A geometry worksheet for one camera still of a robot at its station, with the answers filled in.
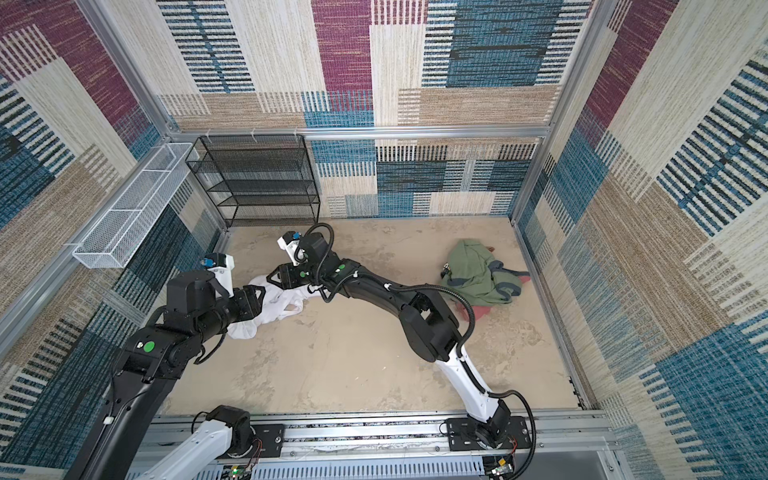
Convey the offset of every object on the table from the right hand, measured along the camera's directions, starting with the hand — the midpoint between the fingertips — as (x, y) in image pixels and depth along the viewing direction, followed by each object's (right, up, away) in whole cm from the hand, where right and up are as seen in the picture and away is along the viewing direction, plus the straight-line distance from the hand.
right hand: (274, 280), depth 83 cm
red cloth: (+59, -10, +8) cm, 60 cm away
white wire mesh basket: (-33, +10, -13) cm, 36 cm away
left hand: (+1, 0, -13) cm, 13 cm away
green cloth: (+56, +1, +10) cm, 57 cm away
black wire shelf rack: (-15, +33, +26) cm, 45 cm away
